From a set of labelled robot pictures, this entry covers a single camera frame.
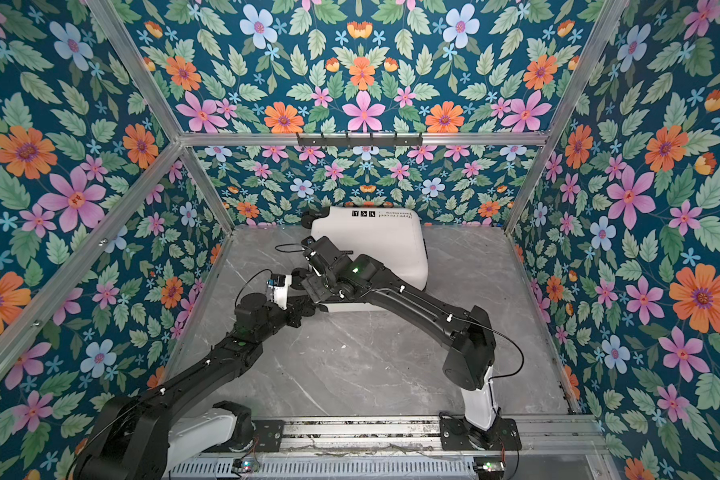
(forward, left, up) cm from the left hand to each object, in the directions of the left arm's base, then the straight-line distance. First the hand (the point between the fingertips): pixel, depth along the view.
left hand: (311, 291), depth 82 cm
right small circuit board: (-42, -43, -16) cm, 62 cm away
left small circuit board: (-38, +15, -16) cm, 44 cm away
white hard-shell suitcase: (+13, -25, +6) cm, 29 cm away
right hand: (+1, -4, +7) cm, 8 cm away
